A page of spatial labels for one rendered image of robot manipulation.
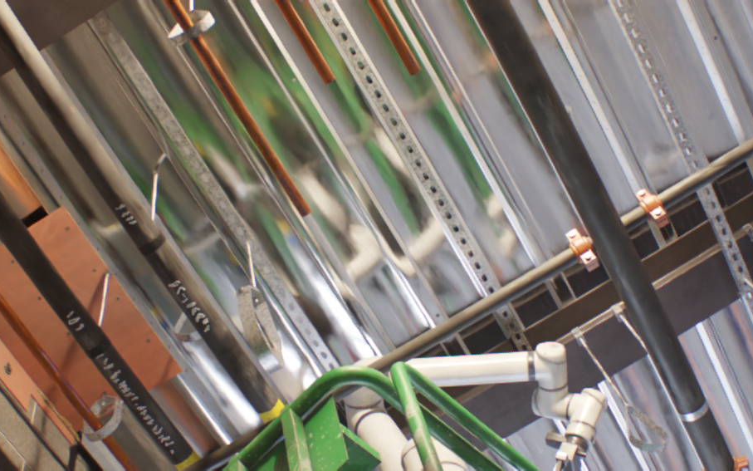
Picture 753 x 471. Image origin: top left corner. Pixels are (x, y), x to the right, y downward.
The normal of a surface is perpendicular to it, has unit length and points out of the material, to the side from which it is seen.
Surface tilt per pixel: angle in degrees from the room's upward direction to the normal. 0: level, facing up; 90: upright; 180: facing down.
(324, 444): 90
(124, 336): 180
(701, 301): 180
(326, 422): 90
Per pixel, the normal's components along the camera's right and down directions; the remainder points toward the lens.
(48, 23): 0.15, 0.36
